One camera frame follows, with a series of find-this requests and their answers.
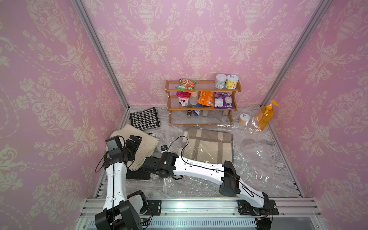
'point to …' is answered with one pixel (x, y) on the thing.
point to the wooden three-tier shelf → (173, 104)
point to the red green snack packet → (186, 85)
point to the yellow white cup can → (231, 81)
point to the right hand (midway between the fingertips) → (170, 168)
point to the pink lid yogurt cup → (183, 97)
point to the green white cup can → (220, 81)
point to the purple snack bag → (223, 100)
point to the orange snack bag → (206, 98)
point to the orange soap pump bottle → (264, 115)
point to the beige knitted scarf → (147, 144)
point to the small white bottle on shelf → (193, 98)
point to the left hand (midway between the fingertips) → (139, 142)
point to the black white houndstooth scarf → (144, 120)
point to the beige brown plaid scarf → (207, 145)
